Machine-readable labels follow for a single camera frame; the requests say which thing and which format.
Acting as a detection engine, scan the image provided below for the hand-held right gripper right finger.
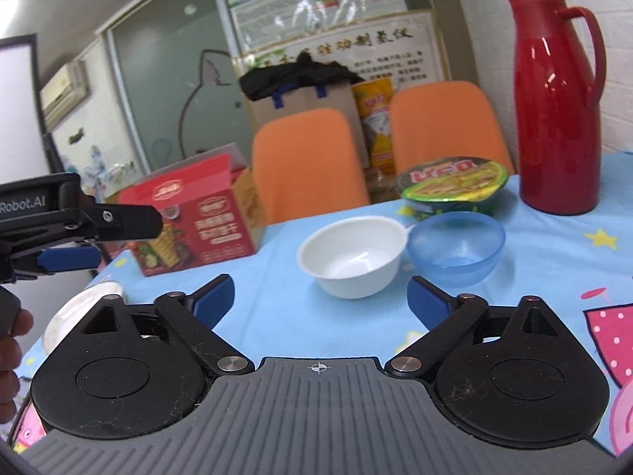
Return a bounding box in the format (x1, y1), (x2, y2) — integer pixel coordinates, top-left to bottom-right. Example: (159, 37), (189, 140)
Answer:
(385, 275), (563, 378)

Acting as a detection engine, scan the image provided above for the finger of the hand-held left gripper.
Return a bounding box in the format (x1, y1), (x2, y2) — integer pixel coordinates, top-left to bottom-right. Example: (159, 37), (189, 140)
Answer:
(38, 246), (102, 274)
(94, 203), (164, 241)

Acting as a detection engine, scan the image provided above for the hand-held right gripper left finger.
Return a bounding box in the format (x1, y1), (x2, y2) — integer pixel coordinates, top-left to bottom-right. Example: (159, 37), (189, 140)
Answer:
(79, 273), (256, 377)

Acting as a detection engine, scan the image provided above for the blue translucent bowl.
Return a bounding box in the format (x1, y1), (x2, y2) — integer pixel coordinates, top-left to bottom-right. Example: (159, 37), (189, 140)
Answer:
(406, 212), (506, 287)

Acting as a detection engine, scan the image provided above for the white gold-rimmed plate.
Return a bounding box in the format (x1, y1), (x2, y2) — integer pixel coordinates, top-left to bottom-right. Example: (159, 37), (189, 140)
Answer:
(42, 282), (124, 352)

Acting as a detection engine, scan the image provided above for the white bowl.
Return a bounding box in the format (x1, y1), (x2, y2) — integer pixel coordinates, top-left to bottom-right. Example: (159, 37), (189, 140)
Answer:
(298, 216), (409, 299)

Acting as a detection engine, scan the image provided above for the person's left hand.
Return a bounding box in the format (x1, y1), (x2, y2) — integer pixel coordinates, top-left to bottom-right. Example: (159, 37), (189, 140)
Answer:
(0, 309), (34, 424)

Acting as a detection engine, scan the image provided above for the red snack box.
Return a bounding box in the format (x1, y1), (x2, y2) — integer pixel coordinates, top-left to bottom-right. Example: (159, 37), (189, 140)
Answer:
(119, 153), (268, 278)

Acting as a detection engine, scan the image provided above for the blue printed tablecloth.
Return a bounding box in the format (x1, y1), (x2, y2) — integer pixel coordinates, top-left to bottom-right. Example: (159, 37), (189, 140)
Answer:
(10, 151), (633, 456)

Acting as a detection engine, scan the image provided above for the green instant noodle cup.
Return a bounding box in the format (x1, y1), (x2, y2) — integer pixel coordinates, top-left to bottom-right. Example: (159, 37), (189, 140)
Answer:
(398, 157), (510, 221)

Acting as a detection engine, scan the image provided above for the white air conditioner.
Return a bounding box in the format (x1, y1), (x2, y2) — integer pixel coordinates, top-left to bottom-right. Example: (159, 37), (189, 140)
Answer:
(40, 62), (92, 127)

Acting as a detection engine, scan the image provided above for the orange chair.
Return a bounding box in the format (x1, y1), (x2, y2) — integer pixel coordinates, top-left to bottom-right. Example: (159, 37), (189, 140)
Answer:
(389, 82), (515, 176)
(252, 109), (371, 226)

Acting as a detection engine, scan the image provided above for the frosted glass panel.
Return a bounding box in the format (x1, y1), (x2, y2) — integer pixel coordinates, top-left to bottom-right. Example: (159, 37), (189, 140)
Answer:
(106, 0), (248, 169)

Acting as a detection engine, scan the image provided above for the yellow snack bag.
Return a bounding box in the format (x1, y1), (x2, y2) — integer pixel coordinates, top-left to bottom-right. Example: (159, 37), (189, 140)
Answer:
(352, 78), (396, 174)

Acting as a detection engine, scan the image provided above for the brown cardboard box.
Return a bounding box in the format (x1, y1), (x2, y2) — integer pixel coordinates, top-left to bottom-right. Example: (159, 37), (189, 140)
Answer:
(244, 84), (369, 169)

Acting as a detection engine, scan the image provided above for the red thermos jug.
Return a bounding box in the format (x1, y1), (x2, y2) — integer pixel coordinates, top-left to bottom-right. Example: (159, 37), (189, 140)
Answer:
(509, 0), (608, 216)

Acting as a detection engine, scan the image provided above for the black cloth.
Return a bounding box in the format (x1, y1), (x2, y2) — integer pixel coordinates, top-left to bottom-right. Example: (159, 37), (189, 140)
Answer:
(239, 57), (367, 102)

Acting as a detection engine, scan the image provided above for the white board with black frame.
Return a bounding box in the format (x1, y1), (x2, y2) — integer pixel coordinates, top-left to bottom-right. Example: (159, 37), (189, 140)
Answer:
(0, 34), (50, 181)

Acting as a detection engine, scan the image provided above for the white lettered wall poster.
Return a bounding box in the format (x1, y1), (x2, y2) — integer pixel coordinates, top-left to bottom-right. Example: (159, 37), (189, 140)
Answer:
(232, 10), (443, 90)

